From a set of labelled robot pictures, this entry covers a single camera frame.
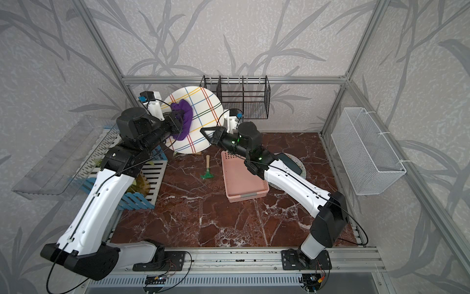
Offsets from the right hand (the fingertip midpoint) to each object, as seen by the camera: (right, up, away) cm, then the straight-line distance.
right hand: (198, 131), depth 62 cm
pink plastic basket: (+13, -25, +35) cm, 45 cm away
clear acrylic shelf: (-51, -14, +4) cm, 53 cm away
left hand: (-5, +7, +1) cm, 9 cm away
